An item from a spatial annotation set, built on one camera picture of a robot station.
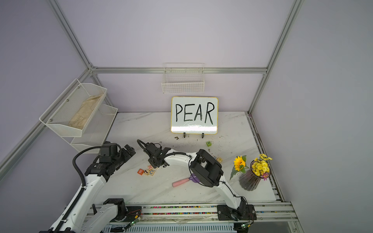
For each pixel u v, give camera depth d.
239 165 0.69
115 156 0.64
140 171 0.88
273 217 0.73
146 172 0.88
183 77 0.96
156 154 0.71
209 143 1.00
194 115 1.04
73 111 0.77
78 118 0.76
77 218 0.41
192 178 0.83
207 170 0.53
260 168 0.65
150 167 0.88
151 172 0.87
